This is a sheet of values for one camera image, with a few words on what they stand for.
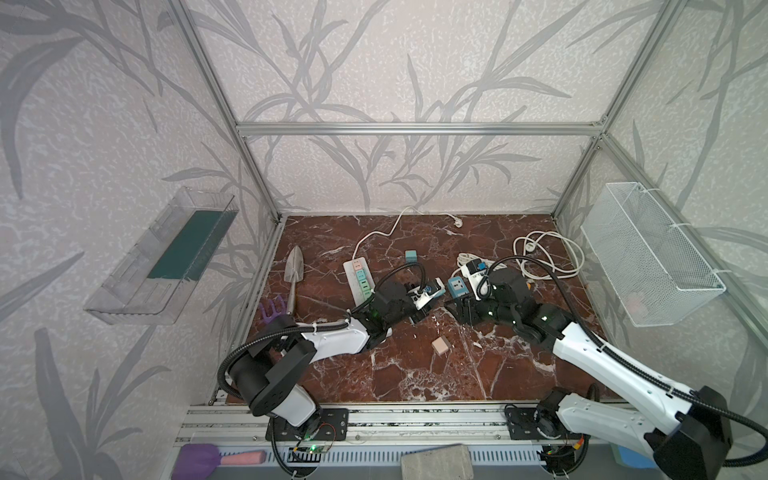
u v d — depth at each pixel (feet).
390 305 2.14
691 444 1.21
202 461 2.27
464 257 3.45
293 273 3.34
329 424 2.41
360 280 3.05
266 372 1.43
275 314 3.07
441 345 2.78
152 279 2.10
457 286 3.10
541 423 2.14
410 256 3.46
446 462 2.19
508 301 1.93
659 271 2.04
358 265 3.16
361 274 3.10
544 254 3.55
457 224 3.81
